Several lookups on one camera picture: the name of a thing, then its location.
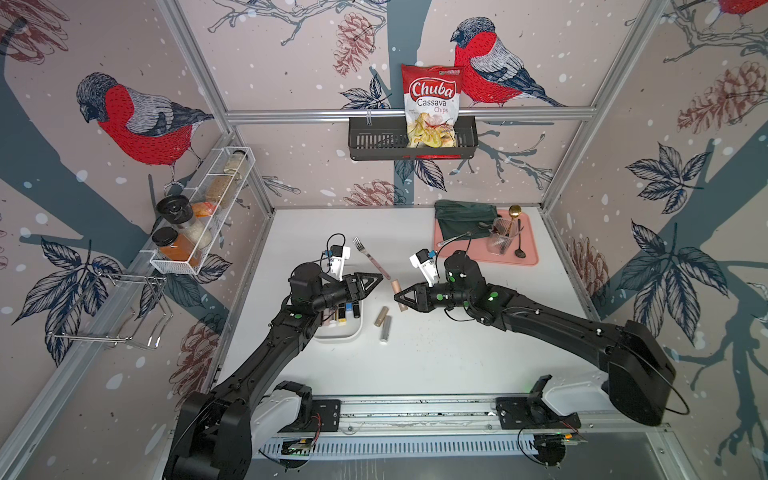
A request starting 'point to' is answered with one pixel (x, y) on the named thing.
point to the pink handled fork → (360, 247)
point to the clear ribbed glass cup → (501, 235)
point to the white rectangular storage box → (350, 331)
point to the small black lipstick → (356, 309)
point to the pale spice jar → (235, 162)
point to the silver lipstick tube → (386, 327)
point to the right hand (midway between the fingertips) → (397, 297)
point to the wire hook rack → (119, 308)
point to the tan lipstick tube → (397, 288)
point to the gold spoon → (514, 211)
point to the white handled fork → (454, 238)
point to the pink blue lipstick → (349, 309)
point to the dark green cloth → (457, 217)
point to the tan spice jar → (218, 189)
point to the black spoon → (520, 253)
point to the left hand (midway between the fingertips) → (382, 275)
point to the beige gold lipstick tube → (381, 316)
